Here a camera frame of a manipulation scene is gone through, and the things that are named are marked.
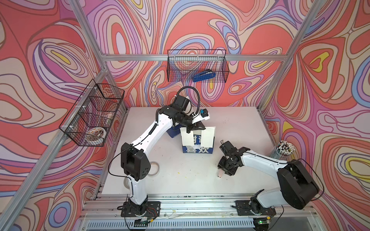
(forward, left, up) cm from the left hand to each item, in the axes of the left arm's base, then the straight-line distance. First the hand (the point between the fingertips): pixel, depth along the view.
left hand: (204, 127), depth 77 cm
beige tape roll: (-13, +30, -26) cm, 41 cm away
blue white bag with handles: (-2, +16, -1) cm, 16 cm away
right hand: (-16, -11, -25) cm, 32 cm away
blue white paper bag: (-3, +3, -18) cm, 18 cm away
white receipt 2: (-4, -2, -5) cm, 6 cm away
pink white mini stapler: (-17, -10, -23) cm, 30 cm away
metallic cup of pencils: (-10, -42, -8) cm, 44 cm away
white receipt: (-3, +9, -7) cm, 12 cm away
